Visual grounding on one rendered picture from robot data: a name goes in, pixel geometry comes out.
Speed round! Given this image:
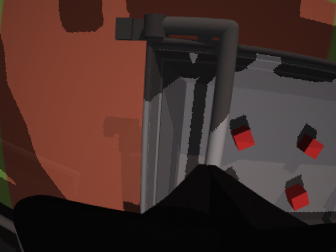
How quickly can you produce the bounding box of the grey plastic tray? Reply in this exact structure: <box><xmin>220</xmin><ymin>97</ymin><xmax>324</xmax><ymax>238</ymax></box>
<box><xmin>115</xmin><ymin>13</ymin><xmax>336</xmax><ymax>225</ymax></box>

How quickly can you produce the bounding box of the small red block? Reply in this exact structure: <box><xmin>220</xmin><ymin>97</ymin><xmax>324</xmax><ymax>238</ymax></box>
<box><xmin>297</xmin><ymin>134</ymin><xmax>324</xmax><ymax>159</ymax></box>
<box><xmin>231</xmin><ymin>125</ymin><xmax>255</xmax><ymax>151</ymax></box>
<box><xmin>284</xmin><ymin>183</ymin><xmax>309</xmax><ymax>210</ymax></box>

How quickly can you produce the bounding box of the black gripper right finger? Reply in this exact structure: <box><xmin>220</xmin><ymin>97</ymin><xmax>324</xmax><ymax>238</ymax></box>
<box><xmin>207</xmin><ymin>165</ymin><xmax>336</xmax><ymax>252</ymax></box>

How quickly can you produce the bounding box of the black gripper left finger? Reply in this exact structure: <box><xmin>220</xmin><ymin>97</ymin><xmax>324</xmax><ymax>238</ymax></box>
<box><xmin>12</xmin><ymin>163</ymin><xmax>221</xmax><ymax>252</ymax></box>

